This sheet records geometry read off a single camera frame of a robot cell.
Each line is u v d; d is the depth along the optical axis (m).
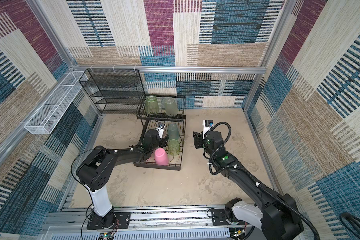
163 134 0.87
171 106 0.89
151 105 0.87
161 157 0.83
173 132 0.96
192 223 0.73
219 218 0.73
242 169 0.52
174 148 0.87
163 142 0.88
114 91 1.11
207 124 0.68
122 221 0.73
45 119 0.71
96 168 0.50
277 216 0.39
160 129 0.83
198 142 0.71
